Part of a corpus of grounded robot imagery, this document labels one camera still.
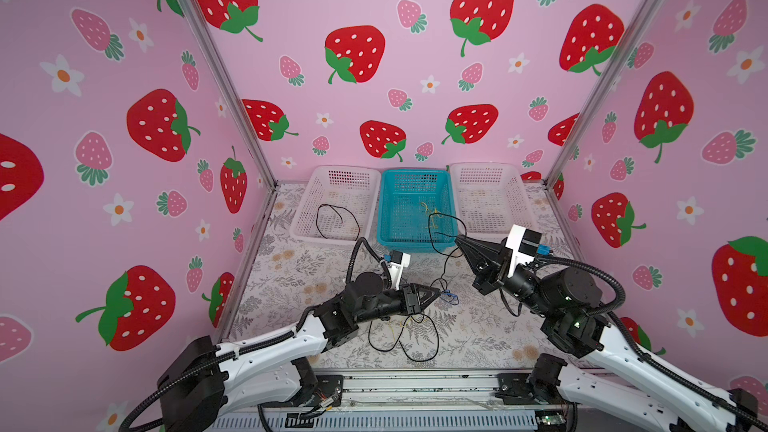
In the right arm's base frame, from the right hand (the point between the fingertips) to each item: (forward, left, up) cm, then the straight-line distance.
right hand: (459, 238), depth 54 cm
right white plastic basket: (+51, -18, -42) cm, 69 cm away
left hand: (-2, +2, -20) cm, 20 cm away
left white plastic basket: (+40, +40, -40) cm, 69 cm away
